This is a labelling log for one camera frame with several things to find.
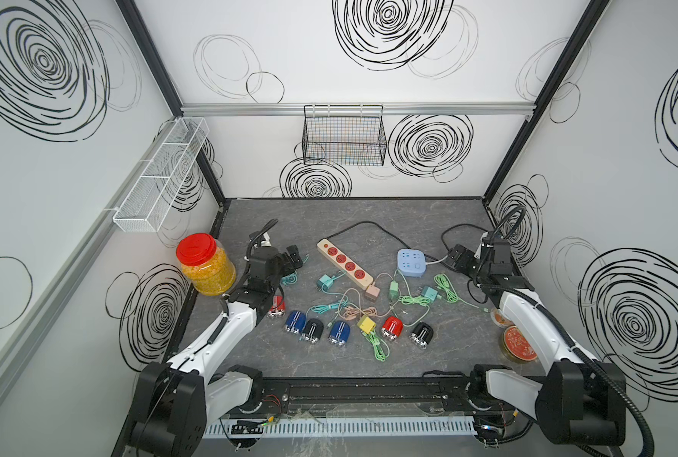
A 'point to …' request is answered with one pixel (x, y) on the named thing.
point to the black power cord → (407, 244)
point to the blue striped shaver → (340, 332)
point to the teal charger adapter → (325, 282)
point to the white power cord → (435, 260)
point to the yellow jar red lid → (207, 264)
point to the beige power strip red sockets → (352, 269)
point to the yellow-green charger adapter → (367, 324)
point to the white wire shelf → (147, 200)
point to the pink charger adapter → (371, 292)
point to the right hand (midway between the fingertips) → (463, 257)
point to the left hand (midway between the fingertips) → (284, 251)
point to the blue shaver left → (295, 322)
